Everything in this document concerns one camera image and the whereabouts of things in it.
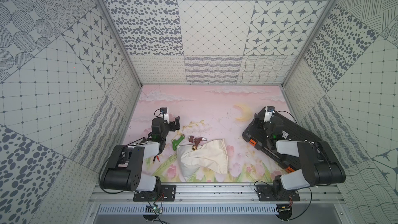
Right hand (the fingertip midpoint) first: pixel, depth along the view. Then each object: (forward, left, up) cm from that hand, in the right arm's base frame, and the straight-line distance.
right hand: (263, 115), depth 93 cm
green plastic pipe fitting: (-15, +54, -7) cm, 56 cm away
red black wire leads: (-25, +64, -7) cm, 69 cm away
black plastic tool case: (-10, -15, -2) cm, 18 cm away
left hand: (-2, +58, +3) cm, 58 cm away
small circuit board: (-47, +59, -8) cm, 76 cm away
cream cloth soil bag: (-24, +32, -5) cm, 40 cm away
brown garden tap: (-15, +43, -4) cm, 46 cm away
